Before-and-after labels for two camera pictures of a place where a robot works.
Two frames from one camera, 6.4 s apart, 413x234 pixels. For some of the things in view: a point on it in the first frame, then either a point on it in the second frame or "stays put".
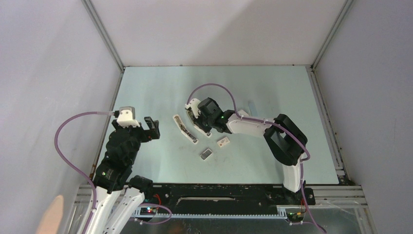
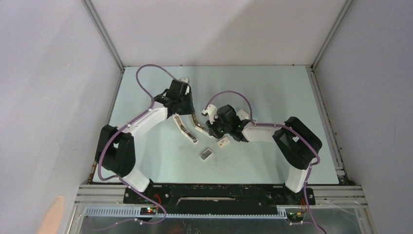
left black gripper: (148, 135) -> (191, 109)
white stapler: (184, 131) stays put
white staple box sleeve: (223, 142) stays put
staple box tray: (206, 154) stays put
